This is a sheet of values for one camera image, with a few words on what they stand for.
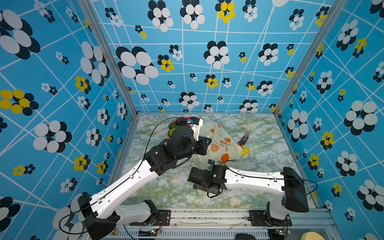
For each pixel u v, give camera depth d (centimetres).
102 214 38
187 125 54
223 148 82
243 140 102
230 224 72
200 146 55
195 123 55
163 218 73
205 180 56
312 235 67
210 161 70
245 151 97
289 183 48
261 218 73
